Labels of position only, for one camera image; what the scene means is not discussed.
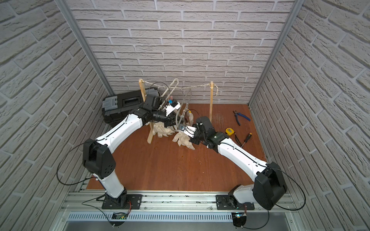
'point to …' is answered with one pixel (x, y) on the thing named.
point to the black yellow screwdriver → (247, 139)
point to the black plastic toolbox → (115, 108)
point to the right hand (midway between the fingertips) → (191, 129)
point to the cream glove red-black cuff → (182, 138)
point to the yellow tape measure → (229, 131)
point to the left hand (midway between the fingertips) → (184, 119)
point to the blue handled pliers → (236, 114)
